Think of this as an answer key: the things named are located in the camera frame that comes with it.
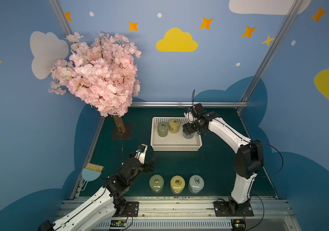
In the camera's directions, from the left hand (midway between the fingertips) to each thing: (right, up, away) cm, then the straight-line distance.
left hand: (148, 152), depth 78 cm
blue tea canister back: (+25, +8, +13) cm, 29 cm away
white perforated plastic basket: (+11, +7, +28) cm, 31 cm away
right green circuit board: (+48, -37, -5) cm, 60 cm away
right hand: (+26, +14, +13) cm, 32 cm away
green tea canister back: (+8, +12, +21) cm, 25 cm away
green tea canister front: (+5, -16, -4) cm, 17 cm away
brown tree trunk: (-22, +16, +19) cm, 33 cm away
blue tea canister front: (+26, -16, -3) cm, 31 cm away
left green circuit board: (-14, -35, -7) cm, 38 cm away
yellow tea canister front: (+16, -16, -4) cm, 23 cm away
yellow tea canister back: (+16, +14, +23) cm, 31 cm away
